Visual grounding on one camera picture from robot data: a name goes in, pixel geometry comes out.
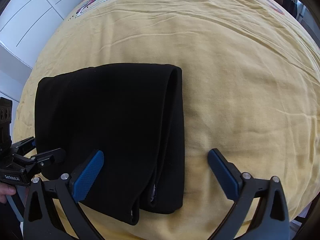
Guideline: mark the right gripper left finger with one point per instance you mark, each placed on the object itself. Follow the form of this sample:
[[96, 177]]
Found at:
[[41, 220]]

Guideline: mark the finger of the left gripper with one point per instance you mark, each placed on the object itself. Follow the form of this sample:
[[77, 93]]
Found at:
[[23, 147], [37, 162]]

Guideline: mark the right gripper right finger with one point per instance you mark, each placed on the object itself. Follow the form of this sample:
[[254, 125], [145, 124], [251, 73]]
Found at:
[[271, 217]]

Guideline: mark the black pants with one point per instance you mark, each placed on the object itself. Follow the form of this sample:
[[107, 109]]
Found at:
[[133, 113]]

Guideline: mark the person's left hand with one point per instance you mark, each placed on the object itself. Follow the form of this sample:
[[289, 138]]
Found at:
[[6, 190]]

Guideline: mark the yellow cartoon bed cover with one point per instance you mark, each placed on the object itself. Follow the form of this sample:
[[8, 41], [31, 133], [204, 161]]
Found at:
[[250, 89]]

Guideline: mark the white wardrobe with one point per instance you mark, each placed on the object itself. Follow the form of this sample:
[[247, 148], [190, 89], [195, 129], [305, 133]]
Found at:
[[26, 27]]

